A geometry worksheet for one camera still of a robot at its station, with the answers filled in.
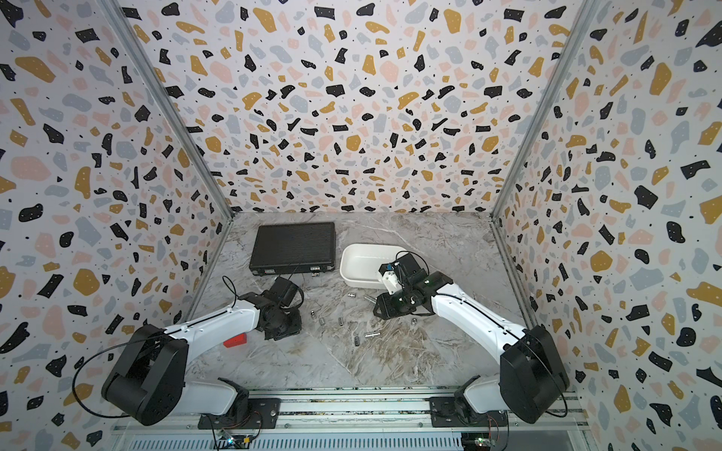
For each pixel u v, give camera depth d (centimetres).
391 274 76
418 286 60
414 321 90
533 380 41
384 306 72
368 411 76
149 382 42
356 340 87
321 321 90
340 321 91
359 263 106
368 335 88
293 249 102
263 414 73
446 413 73
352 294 97
